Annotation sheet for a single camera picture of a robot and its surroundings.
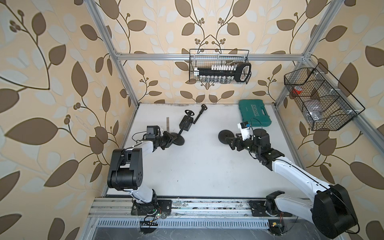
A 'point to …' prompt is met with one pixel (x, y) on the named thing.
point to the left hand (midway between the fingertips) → (173, 135)
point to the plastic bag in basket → (314, 109)
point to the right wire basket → (325, 103)
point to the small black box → (188, 124)
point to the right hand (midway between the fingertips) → (231, 136)
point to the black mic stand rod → (189, 113)
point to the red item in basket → (297, 89)
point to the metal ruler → (167, 124)
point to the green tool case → (254, 112)
